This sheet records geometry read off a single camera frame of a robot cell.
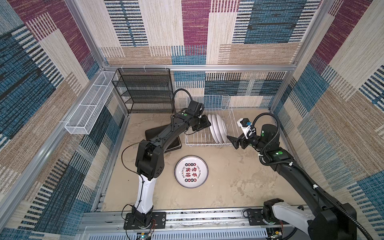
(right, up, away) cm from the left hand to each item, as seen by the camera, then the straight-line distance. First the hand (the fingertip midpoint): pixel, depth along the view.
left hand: (210, 122), depth 89 cm
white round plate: (+1, -3, 0) cm, 3 cm away
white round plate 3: (+7, -3, +2) cm, 8 cm away
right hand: (+11, -5, -11) cm, 16 cm away
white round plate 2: (+3, -3, 0) cm, 5 cm away
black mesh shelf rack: (-45, +24, +21) cm, 55 cm away
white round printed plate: (-11, -29, 0) cm, 31 cm away
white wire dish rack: (+6, +14, +30) cm, 34 cm away
